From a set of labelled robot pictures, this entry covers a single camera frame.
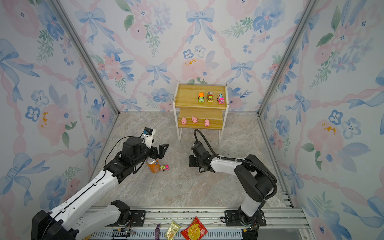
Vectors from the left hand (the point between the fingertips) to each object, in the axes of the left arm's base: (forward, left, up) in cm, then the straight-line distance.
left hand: (160, 141), depth 77 cm
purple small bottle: (-37, 0, -22) cm, 43 cm away
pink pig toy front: (+17, -11, -4) cm, 21 cm away
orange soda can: (-7, +5, -13) cm, 15 cm away
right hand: (0, -15, -20) cm, 25 cm away
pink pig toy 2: (+16, -25, -4) cm, 30 cm away
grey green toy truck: (+20, -25, +13) cm, 35 cm away
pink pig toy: (+19, -17, -4) cm, 26 cm away
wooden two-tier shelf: (+14, -21, +10) cm, 28 cm away
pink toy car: (+18, -31, +13) cm, 38 cm away
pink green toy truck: (-6, 0, -19) cm, 20 cm away
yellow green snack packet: (-36, -7, -21) cm, 42 cm away
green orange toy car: (+19, -21, +13) cm, 31 cm away
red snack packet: (-36, -18, -21) cm, 46 cm away
